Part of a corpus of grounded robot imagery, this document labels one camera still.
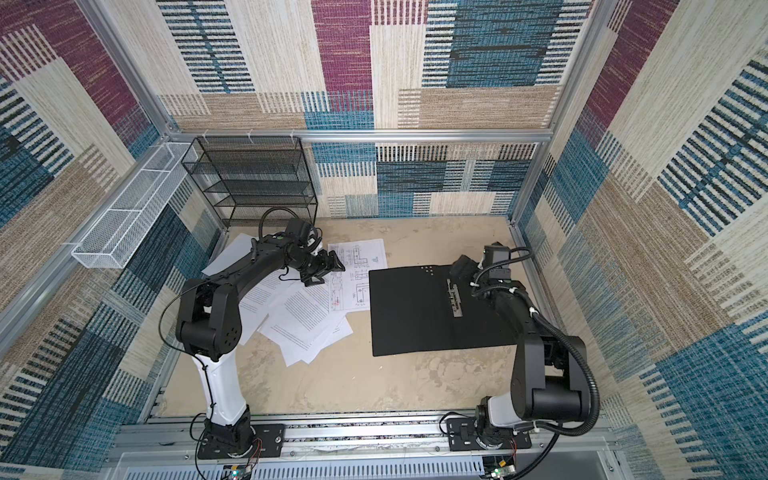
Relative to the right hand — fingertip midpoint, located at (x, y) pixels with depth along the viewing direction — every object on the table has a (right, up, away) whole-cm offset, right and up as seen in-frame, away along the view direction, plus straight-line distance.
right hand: (462, 273), depth 91 cm
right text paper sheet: (-37, -18, 0) cm, 41 cm away
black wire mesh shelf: (-73, +33, +17) cm, 82 cm away
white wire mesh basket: (-86, +9, -21) cm, 89 cm away
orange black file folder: (-10, -12, +6) cm, 17 cm away
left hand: (-38, +1, +3) cm, 38 cm away
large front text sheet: (-49, -15, +2) cm, 51 cm away
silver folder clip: (-1, -9, +7) cm, 11 cm away
